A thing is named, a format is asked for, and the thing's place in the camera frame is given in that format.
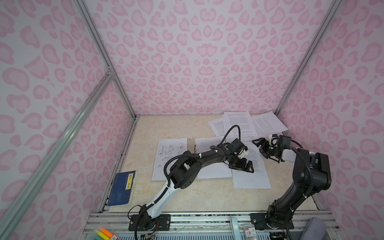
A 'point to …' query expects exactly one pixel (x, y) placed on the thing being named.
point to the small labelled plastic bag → (250, 232)
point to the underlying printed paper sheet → (219, 127)
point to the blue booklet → (121, 188)
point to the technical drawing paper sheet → (166, 150)
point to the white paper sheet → (258, 179)
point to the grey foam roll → (316, 229)
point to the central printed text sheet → (248, 131)
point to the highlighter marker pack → (102, 234)
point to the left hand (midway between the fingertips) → (249, 169)
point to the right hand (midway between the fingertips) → (257, 144)
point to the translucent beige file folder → (191, 149)
